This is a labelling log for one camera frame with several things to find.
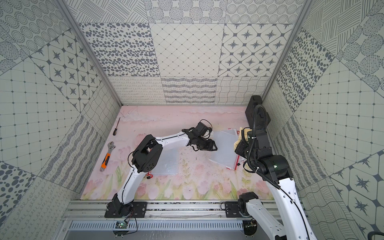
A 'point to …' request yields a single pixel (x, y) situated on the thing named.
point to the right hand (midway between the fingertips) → (240, 147)
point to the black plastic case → (257, 116)
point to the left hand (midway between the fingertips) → (220, 152)
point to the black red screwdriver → (115, 130)
